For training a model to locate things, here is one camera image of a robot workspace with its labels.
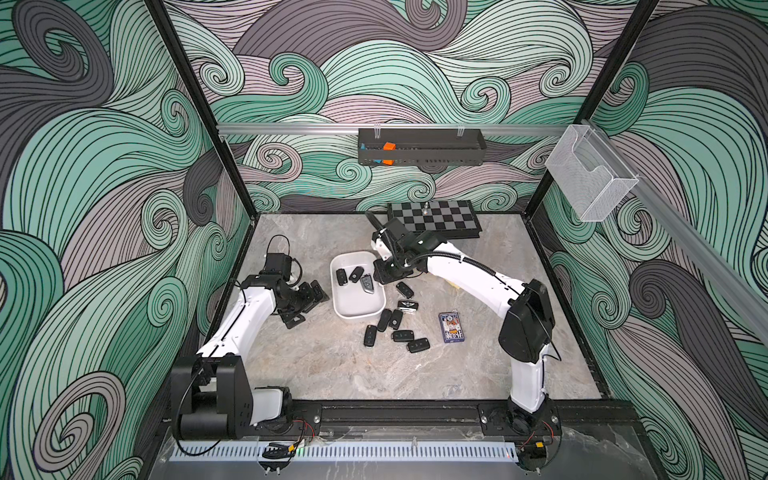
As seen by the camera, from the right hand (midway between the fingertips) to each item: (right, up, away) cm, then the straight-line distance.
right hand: (382, 274), depth 85 cm
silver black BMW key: (-5, -5, +13) cm, 15 cm away
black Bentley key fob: (+7, -11, +8) cm, 15 cm away
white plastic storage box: (-9, -8, +13) cm, 18 cm away
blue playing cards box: (+21, -16, +3) cm, 26 cm away
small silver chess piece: (+18, +21, +32) cm, 42 cm away
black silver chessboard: (+29, +18, +29) cm, 45 cm away
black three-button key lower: (+10, -21, 0) cm, 23 cm away
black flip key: (-9, -2, +16) cm, 18 cm away
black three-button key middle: (+6, -18, +2) cm, 19 cm away
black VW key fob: (-14, -3, +16) cm, 21 cm away
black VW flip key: (+5, -14, +7) cm, 16 cm away
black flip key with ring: (+8, -7, +13) cm, 17 cm away
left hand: (-19, -8, -1) cm, 20 cm away
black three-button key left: (-4, -19, +2) cm, 19 cm away
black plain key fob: (+1, -15, +5) cm, 16 cm away
